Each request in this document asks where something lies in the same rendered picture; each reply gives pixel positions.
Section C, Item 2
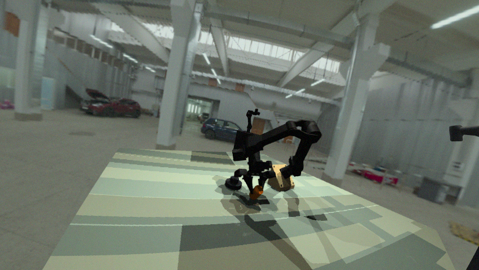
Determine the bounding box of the orange cylinder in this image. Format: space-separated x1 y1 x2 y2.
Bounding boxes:
249 185 263 200

